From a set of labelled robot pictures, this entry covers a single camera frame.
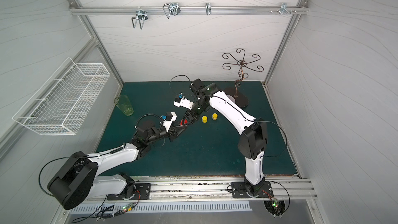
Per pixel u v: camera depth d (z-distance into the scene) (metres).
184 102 0.71
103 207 0.72
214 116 0.99
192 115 0.68
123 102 0.96
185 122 0.70
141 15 0.78
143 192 0.73
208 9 0.78
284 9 0.76
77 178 0.42
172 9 0.77
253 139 0.47
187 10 0.78
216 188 0.75
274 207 0.72
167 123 0.68
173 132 0.71
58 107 0.67
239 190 0.71
